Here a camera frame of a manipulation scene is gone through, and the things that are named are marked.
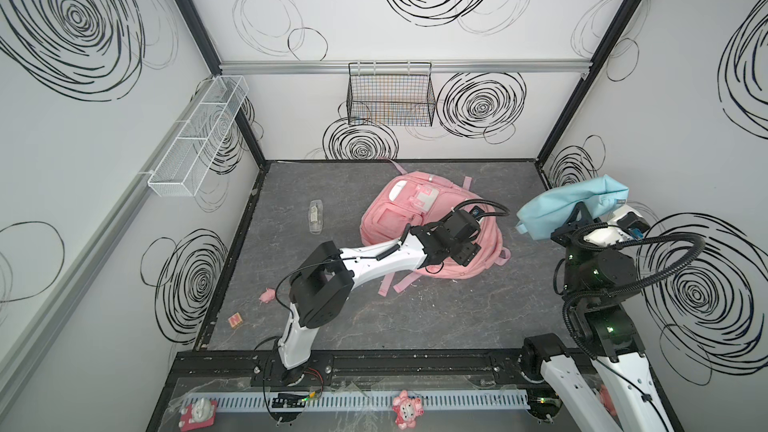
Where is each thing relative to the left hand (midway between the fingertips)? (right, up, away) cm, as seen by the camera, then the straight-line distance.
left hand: (469, 239), depth 83 cm
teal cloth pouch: (+13, +8, -16) cm, 22 cm away
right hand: (+16, +11, -21) cm, 29 cm away
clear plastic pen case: (-48, +6, +19) cm, 52 cm away
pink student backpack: (-20, +10, +16) cm, 28 cm away
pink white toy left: (-62, -32, -22) cm, 74 cm away
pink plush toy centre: (-19, -35, -18) cm, 43 cm away
